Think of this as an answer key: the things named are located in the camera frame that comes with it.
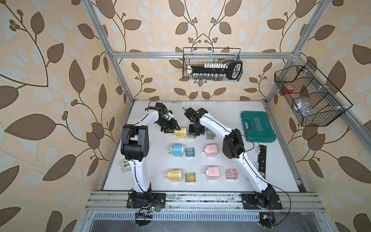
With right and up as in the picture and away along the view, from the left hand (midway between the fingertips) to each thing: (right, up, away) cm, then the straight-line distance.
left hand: (175, 128), depth 94 cm
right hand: (+13, -5, +6) cm, 15 cm away
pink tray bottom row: (+34, -26, -11) cm, 44 cm away
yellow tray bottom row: (+10, -28, -12) cm, 32 cm away
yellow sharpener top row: (+4, -4, 0) cm, 6 cm away
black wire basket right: (+74, +17, -21) cm, 79 cm away
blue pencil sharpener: (+2, -13, -8) cm, 15 cm away
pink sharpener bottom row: (+22, -22, -17) cm, 36 cm away
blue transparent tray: (+10, -16, -1) cm, 18 cm away
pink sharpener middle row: (+23, -13, -8) cm, 27 cm away
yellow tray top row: (+10, -6, +5) cm, 13 cm away
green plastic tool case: (+57, 0, +5) cm, 58 cm away
